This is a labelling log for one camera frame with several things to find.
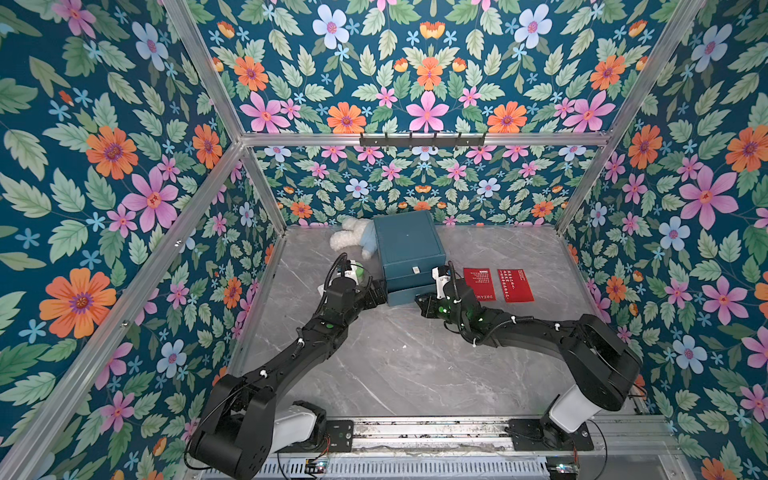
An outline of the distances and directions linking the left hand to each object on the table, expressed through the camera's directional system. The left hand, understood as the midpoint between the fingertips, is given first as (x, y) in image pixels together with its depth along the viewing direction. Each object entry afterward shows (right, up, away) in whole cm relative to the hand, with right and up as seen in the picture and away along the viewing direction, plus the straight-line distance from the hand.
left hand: (377, 282), depth 85 cm
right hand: (+13, -3, +1) cm, 13 cm away
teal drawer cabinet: (+10, +9, +3) cm, 14 cm away
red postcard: (+35, -2, +19) cm, 40 cm away
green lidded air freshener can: (-8, +1, +16) cm, 18 cm away
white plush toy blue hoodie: (-10, +16, +25) cm, 31 cm away
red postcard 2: (+46, -3, +17) cm, 50 cm away
